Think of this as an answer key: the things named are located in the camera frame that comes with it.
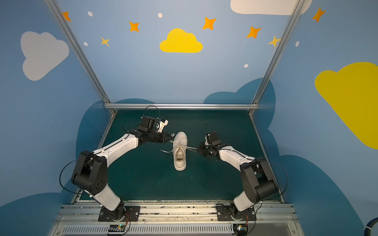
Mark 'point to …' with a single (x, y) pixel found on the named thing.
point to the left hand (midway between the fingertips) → (171, 136)
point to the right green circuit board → (240, 229)
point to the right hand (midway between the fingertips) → (198, 148)
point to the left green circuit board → (116, 228)
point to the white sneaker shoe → (180, 143)
